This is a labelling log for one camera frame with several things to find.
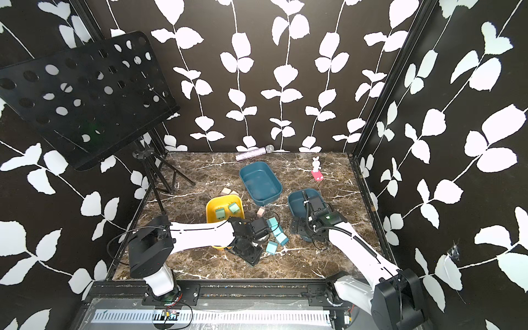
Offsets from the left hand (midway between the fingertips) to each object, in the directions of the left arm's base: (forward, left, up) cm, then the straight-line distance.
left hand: (257, 258), depth 81 cm
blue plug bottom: (+4, -6, 0) cm, 8 cm away
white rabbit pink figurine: (+44, -33, -1) cm, 55 cm away
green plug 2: (+23, +11, 0) cm, 26 cm away
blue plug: (+11, -9, +1) cm, 14 cm away
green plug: (+21, +17, -1) cm, 27 cm away
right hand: (+10, -17, +6) cm, 21 cm away
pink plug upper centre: (+20, -2, +1) cm, 20 cm away
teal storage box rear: (+41, -2, -5) cm, 41 cm away
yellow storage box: (+27, +16, -1) cm, 31 cm away
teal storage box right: (+26, -21, -4) cm, 33 cm away
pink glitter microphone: (+60, 0, 0) cm, 60 cm away
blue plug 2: (+7, -11, 0) cm, 13 cm away
